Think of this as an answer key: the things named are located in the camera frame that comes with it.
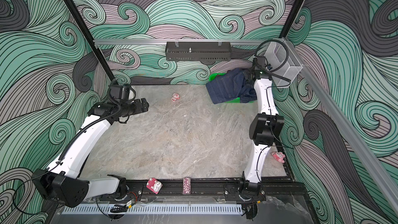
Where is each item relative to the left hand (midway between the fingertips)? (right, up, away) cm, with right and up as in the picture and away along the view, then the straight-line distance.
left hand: (142, 104), depth 77 cm
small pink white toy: (+12, +4, +33) cm, 35 cm away
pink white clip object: (+8, -37, -8) cm, 39 cm away
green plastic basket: (+54, +2, +20) cm, 57 cm away
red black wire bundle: (-7, -49, -6) cm, 50 cm away
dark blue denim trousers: (+53, +12, +18) cm, 57 cm away
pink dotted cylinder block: (+23, -39, -5) cm, 46 cm away
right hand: (+59, +18, +13) cm, 63 cm away
